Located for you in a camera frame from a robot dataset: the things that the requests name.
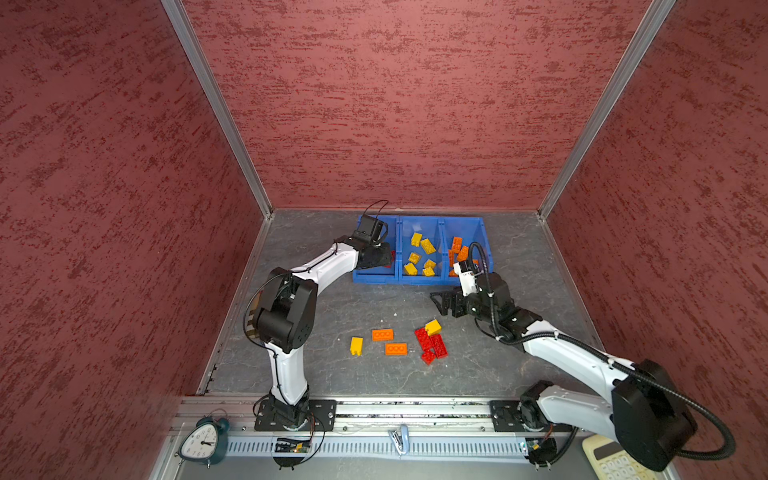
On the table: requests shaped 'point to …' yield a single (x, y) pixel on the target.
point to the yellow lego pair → (414, 257)
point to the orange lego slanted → (453, 274)
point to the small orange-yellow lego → (428, 272)
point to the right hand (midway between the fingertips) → (440, 298)
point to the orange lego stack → (390, 349)
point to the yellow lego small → (356, 346)
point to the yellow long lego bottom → (427, 246)
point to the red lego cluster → (432, 346)
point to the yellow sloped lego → (429, 265)
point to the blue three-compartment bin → (440, 230)
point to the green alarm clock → (207, 441)
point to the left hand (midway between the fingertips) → (386, 261)
